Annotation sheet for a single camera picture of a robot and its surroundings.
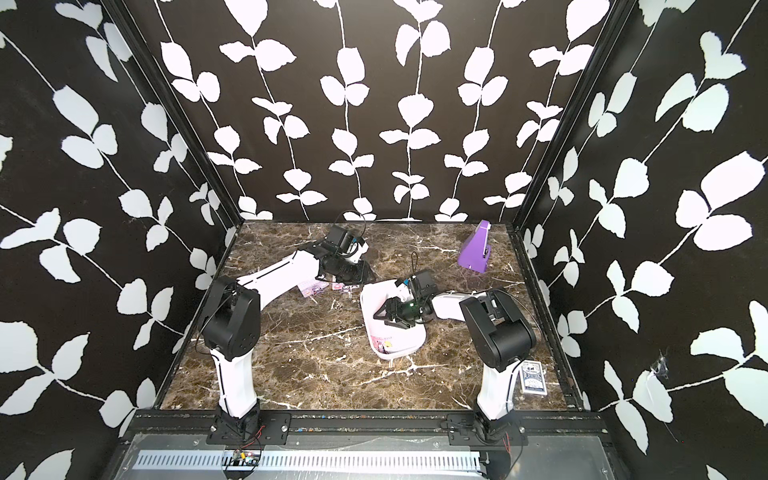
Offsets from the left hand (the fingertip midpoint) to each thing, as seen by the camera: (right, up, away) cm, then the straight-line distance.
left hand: (374, 275), depth 91 cm
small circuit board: (-29, -42, -20) cm, 55 cm away
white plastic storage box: (+5, -20, -3) cm, 20 cm away
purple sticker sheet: (-22, -5, +6) cm, 23 cm away
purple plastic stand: (+35, +9, +9) cm, 37 cm away
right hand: (+2, -12, -1) cm, 13 cm away
